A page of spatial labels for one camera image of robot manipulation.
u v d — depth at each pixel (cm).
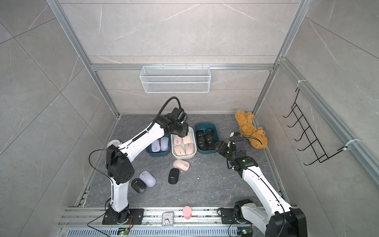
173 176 84
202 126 107
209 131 105
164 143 97
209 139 98
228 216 73
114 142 101
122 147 50
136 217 73
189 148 96
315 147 65
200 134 104
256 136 95
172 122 65
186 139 101
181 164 88
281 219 38
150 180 84
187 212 68
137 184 80
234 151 61
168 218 71
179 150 96
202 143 95
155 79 101
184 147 98
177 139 101
